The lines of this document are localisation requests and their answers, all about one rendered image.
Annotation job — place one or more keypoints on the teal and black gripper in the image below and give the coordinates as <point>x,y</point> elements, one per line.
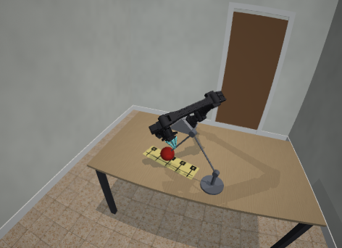
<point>170,139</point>

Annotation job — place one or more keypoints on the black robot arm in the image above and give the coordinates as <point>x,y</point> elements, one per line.
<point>200,110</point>

